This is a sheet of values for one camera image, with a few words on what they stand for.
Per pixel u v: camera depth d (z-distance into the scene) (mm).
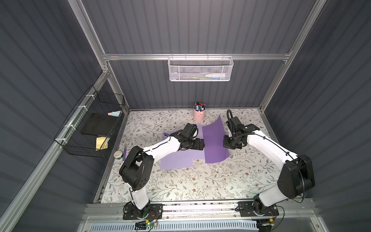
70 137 620
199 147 788
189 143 748
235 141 716
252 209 722
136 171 488
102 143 608
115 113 809
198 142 801
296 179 429
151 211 738
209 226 771
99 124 751
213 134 1086
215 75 886
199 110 1049
